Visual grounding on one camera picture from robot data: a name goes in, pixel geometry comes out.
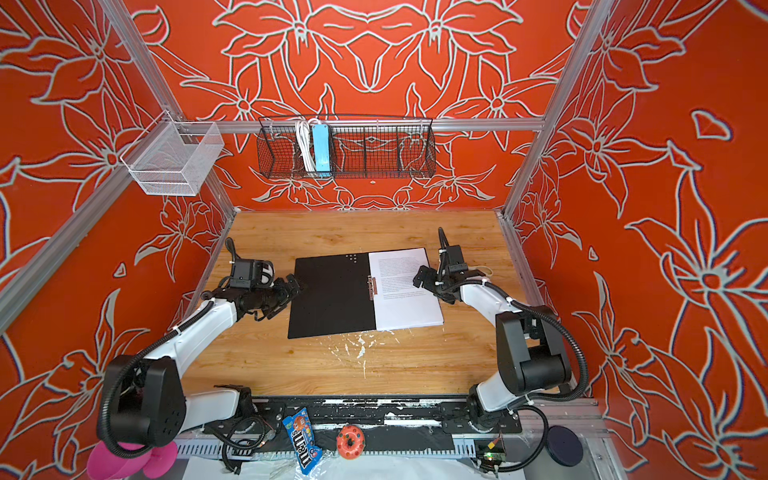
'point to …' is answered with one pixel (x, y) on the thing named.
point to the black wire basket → (347, 147)
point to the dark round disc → (564, 446)
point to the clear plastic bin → (174, 157)
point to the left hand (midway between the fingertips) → (298, 292)
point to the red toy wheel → (350, 442)
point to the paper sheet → (401, 303)
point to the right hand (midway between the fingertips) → (421, 281)
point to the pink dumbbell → (155, 463)
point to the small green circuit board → (491, 460)
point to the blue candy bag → (301, 436)
